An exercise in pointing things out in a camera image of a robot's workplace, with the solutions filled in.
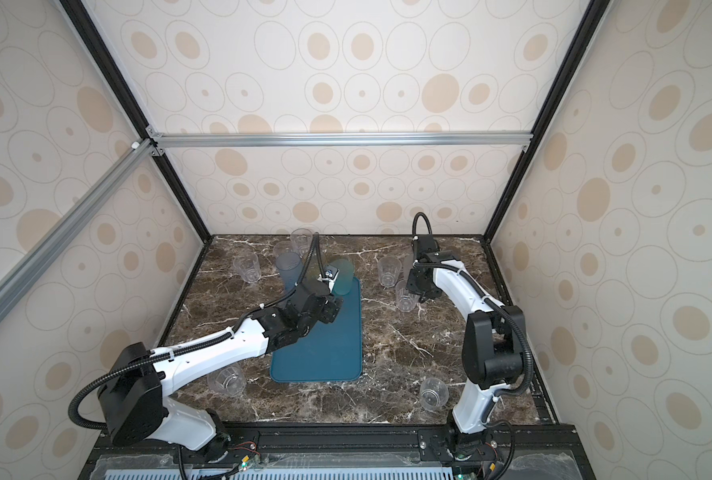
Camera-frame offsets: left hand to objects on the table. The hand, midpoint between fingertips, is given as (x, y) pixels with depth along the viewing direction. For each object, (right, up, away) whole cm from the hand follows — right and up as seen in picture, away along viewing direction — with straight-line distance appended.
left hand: (335, 287), depth 81 cm
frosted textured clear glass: (+23, +7, +22) cm, 33 cm away
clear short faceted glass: (-23, +13, +33) cm, 42 cm away
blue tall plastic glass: (-18, +6, +22) cm, 29 cm away
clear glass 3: (+27, -29, +1) cm, 40 cm away
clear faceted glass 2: (-34, +6, +27) cm, 44 cm away
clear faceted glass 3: (+17, +5, +25) cm, 31 cm away
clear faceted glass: (-17, +16, +35) cm, 42 cm away
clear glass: (+22, -6, +19) cm, 30 cm away
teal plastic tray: (-1, -20, +8) cm, 22 cm away
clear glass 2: (-30, -27, +2) cm, 40 cm away
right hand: (+25, -1, +12) cm, 28 cm away
